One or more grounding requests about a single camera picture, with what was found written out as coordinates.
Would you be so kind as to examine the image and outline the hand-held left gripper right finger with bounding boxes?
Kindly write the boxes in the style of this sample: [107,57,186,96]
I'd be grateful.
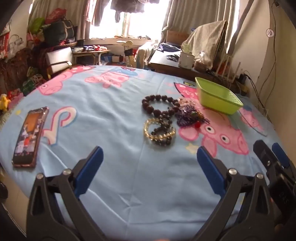
[196,146,275,241]

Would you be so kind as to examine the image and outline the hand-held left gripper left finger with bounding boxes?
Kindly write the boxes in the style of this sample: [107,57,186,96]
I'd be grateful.
[26,146,104,241]

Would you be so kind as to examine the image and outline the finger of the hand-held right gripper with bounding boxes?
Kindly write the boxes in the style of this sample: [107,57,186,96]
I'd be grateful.
[253,140,281,180]
[272,142,291,171]

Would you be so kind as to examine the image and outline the long clear orange bead necklace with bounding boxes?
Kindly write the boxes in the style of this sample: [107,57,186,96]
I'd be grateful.
[195,111,211,125]

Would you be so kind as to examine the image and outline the small black bead bracelet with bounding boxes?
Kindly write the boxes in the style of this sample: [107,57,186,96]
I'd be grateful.
[151,115,176,146]

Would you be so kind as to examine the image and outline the purple bead bracelet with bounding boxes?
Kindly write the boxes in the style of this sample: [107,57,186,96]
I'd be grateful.
[175,108,200,127]

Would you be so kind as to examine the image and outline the yellow crystal bead bracelet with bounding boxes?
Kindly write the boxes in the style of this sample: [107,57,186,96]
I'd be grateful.
[144,117,176,142]

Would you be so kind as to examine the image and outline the green plastic basket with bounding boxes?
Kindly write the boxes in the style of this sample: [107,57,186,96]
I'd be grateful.
[195,77,244,115]

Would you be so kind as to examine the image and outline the pink bead bracelet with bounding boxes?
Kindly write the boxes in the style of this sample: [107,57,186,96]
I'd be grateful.
[178,98,197,110]

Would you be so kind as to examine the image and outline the large dark brown bead bracelet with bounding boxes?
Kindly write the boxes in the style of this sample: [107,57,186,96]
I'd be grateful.
[142,94,181,118]

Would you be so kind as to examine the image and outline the blue pig-print blanket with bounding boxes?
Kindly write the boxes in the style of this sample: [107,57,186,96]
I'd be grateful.
[0,65,288,241]

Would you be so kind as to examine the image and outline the smartphone with lit screen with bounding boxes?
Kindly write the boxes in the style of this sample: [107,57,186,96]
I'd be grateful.
[11,107,50,169]

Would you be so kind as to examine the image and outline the white wooden rack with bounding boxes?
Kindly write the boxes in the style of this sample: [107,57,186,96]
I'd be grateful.
[212,54,241,84]

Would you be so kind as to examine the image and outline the clear bag of biscuits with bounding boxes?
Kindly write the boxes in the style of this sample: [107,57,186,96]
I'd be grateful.
[194,52,210,71]

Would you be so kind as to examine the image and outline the yellow plush toy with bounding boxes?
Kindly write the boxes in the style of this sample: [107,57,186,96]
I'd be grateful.
[0,94,11,111]

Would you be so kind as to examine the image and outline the white enamel mug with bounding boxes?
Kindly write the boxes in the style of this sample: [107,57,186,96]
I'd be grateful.
[178,52,194,70]

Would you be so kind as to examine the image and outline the small wooden table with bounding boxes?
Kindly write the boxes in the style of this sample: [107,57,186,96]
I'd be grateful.
[72,48,112,66]

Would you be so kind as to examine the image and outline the white folded board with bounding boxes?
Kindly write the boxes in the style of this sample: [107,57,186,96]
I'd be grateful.
[46,46,73,75]

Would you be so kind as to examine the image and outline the dark wooden desk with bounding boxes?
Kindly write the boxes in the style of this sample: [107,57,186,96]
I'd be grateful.
[147,49,239,93]

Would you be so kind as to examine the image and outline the white wooden stand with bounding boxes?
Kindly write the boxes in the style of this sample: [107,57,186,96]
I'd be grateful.
[117,39,135,68]

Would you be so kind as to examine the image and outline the grey cloth cover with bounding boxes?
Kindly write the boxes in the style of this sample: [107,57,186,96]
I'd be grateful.
[181,20,228,70]

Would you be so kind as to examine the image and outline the blue cloth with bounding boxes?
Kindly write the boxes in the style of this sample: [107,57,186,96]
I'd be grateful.
[159,42,182,52]

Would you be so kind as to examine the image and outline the cardboard box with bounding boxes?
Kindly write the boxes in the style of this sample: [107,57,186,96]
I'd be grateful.
[167,30,190,43]

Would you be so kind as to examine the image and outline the dark green duffel bag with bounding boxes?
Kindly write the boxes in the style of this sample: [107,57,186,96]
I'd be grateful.
[43,19,78,46]

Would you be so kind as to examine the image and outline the green plastic bag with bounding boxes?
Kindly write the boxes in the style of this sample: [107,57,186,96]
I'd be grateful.
[29,17,46,34]

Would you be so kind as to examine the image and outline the beige window curtain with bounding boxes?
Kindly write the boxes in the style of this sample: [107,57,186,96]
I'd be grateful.
[161,0,240,48]
[29,0,93,40]

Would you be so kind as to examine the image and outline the red bag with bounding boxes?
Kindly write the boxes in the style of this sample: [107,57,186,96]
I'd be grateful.
[45,8,68,24]

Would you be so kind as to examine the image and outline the hanging dark clothes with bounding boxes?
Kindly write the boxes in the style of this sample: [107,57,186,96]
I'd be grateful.
[110,0,153,23]

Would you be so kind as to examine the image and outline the dark wall cable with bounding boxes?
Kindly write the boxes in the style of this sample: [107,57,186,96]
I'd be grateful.
[248,1,278,122]

